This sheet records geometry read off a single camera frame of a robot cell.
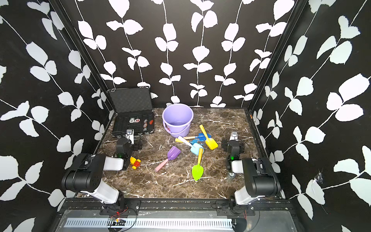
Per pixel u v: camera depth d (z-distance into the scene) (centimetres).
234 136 80
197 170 87
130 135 81
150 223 70
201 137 102
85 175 45
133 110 111
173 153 93
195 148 96
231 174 80
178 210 73
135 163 86
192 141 99
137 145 88
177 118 107
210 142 99
